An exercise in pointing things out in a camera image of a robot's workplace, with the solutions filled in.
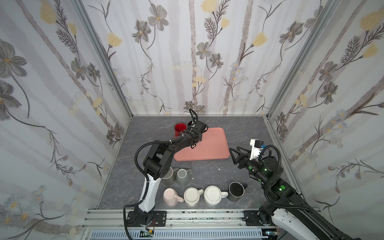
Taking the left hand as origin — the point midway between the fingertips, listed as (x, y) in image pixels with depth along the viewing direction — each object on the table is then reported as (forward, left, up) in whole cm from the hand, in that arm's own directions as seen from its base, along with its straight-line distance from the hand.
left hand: (193, 130), depth 101 cm
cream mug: (-42, +2, -1) cm, 42 cm away
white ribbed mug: (-43, -9, +1) cm, 44 cm away
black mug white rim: (-41, -21, +2) cm, 46 cm away
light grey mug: (-34, +7, +1) cm, 34 cm away
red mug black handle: (+3, +10, -2) cm, 11 cm away
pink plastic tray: (-8, -14, -8) cm, 18 cm away
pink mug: (-44, +13, +1) cm, 45 cm away
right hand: (-27, -17, +21) cm, 38 cm away
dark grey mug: (-34, +14, +1) cm, 37 cm away
